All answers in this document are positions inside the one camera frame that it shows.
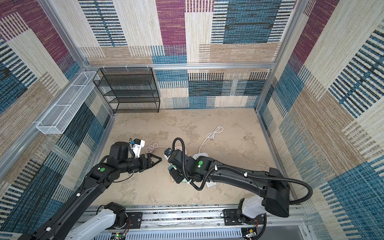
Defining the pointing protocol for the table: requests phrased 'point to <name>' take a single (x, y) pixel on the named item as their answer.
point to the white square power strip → (195, 156)
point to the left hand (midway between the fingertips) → (157, 159)
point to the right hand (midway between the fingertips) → (176, 172)
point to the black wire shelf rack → (129, 90)
